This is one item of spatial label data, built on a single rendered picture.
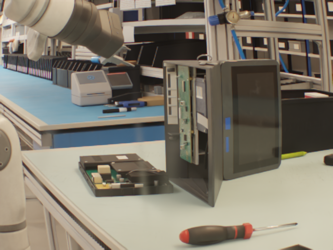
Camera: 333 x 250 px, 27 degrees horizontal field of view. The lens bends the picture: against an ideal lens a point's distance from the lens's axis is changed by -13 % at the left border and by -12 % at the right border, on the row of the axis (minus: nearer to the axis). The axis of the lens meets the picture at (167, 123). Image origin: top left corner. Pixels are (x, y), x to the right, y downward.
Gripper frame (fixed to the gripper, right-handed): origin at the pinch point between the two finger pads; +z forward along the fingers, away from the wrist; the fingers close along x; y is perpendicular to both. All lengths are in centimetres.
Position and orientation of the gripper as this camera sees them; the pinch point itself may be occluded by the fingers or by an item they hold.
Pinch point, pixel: (131, 57)
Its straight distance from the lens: 124.1
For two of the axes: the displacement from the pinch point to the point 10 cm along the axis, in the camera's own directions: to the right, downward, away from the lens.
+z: 7.1, 2.8, 6.4
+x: -2.2, -7.8, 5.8
